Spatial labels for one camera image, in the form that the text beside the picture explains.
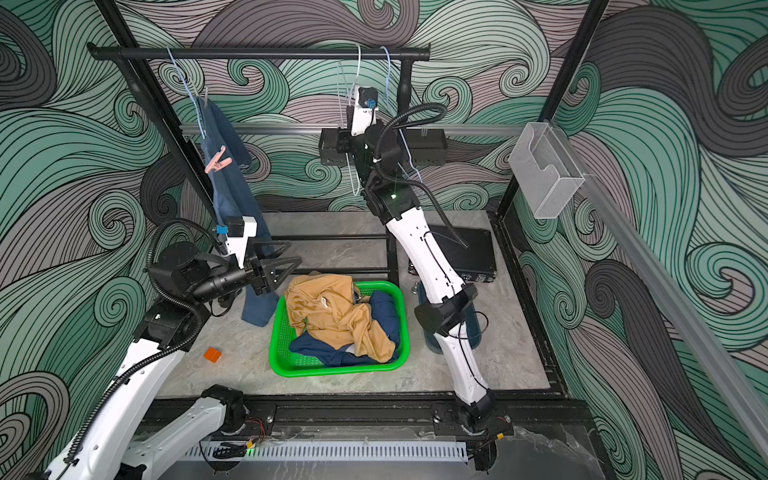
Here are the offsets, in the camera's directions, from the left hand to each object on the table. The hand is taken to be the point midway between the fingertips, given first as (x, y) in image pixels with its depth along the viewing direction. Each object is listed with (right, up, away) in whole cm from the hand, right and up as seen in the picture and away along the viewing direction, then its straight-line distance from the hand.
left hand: (293, 249), depth 59 cm
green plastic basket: (-9, -33, +24) cm, 42 cm away
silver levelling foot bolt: (+29, -15, +37) cm, 49 cm away
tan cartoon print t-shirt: (+3, -16, +20) cm, 26 cm away
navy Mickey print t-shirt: (+19, -17, +20) cm, 33 cm away
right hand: (+10, +31, +4) cm, 32 cm away
